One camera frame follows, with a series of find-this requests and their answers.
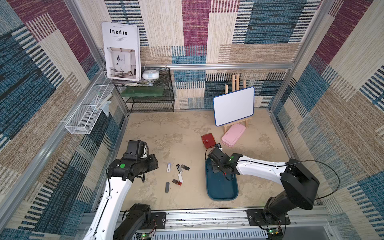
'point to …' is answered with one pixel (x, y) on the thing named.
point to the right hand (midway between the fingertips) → (215, 163)
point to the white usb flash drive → (180, 177)
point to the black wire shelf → (155, 104)
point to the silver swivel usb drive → (179, 167)
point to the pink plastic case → (231, 136)
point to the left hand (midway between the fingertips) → (153, 162)
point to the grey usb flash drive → (167, 187)
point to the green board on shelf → (138, 91)
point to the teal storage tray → (220, 186)
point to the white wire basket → (84, 119)
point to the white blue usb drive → (168, 167)
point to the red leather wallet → (208, 140)
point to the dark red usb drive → (176, 182)
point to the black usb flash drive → (185, 167)
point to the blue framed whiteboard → (234, 106)
